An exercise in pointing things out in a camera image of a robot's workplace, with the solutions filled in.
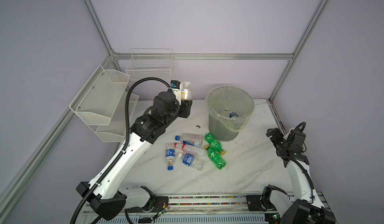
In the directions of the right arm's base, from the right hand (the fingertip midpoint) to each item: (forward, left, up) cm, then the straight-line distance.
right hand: (269, 133), depth 83 cm
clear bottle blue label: (+17, +17, -3) cm, 24 cm away
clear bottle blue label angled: (-12, +43, -9) cm, 46 cm away
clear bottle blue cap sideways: (+4, +44, -13) cm, 46 cm away
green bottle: (0, +31, -10) cm, 32 cm away
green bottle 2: (-9, +30, -9) cm, 33 cm away
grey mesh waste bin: (+5, +27, -5) cm, 28 cm away
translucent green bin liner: (+20, +18, +2) cm, 27 cm away
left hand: (+2, +46, +24) cm, 52 cm away
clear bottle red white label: (-5, +42, -9) cm, 43 cm away
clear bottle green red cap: (+19, +22, -4) cm, 29 cm away
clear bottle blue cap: (-7, +57, -10) cm, 59 cm away
